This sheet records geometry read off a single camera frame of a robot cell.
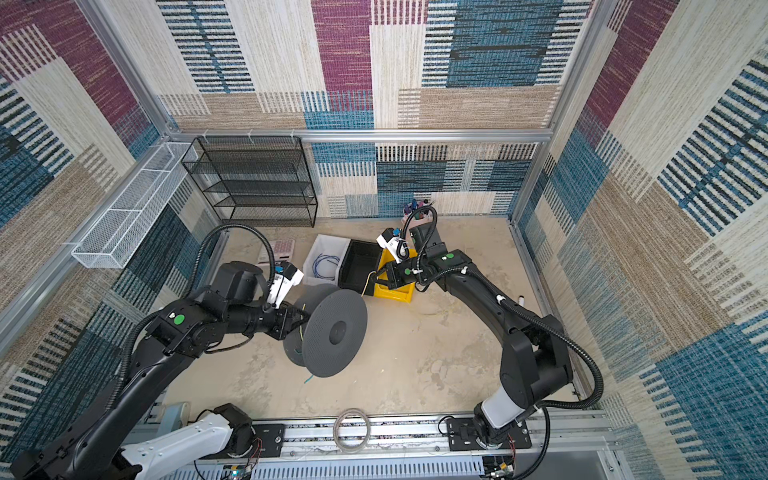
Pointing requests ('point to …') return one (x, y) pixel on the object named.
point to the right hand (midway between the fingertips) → (376, 281)
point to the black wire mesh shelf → (255, 180)
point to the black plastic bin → (360, 259)
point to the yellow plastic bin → (404, 294)
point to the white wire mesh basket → (111, 241)
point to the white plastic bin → (323, 259)
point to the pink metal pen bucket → (419, 219)
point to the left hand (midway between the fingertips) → (308, 314)
